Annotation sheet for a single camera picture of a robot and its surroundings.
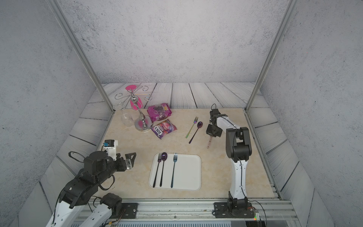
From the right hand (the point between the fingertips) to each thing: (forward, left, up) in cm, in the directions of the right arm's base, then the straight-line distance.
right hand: (212, 133), depth 103 cm
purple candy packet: (+3, +36, +2) cm, 36 cm away
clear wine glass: (0, +57, +15) cm, 59 cm away
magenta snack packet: (+16, +40, +5) cm, 43 cm away
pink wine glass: (+7, +50, +25) cm, 56 cm away
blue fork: (-20, +25, 0) cm, 32 cm away
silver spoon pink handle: (-4, +1, -1) cm, 4 cm away
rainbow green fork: (+11, +12, -1) cm, 17 cm away
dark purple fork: (-21, +35, -1) cm, 41 cm away
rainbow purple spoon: (+7, +9, 0) cm, 11 cm away
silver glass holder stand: (+9, +52, 0) cm, 53 cm away
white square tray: (-30, +17, -1) cm, 35 cm away
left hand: (-28, +45, +21) cm, 57 cm away
